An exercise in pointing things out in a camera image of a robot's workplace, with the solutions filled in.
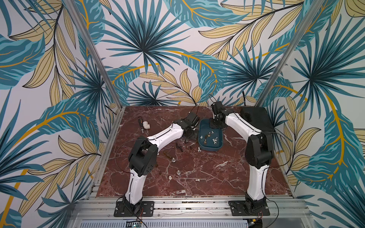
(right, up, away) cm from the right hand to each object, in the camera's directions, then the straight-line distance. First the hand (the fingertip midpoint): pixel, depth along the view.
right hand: (214, 124), depth 97 cm
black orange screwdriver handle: (-53, 0, +8) cm, 54 cm away
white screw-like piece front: (-12, -32, -15) cm, 37 cm away
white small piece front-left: (-29, -31, -14) cm, 45 cm away
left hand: (-15, -8, -6) cm, 18 cm away
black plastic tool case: (+37, +6, +12) cm, 39 cm away
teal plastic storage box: (-3, -11, +4) cm, 12 cm away
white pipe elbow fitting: (-49, 0, +7) cm, 49 cm away
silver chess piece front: (-24, -28, -13) cm, 39 cm away
